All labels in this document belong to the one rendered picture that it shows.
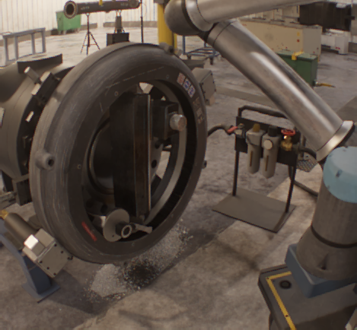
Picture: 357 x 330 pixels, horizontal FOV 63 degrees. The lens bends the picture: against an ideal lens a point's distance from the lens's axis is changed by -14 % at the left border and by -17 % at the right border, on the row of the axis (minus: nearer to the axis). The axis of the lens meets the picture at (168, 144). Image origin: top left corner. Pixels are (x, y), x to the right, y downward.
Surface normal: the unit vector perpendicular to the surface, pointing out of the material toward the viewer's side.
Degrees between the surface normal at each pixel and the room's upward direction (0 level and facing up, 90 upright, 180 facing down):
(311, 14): 90
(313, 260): 70
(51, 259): 90
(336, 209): 90
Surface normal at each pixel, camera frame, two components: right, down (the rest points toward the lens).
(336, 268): -0.29, 0.06
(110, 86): 0.78, 0.24
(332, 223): -0.76, 0.27
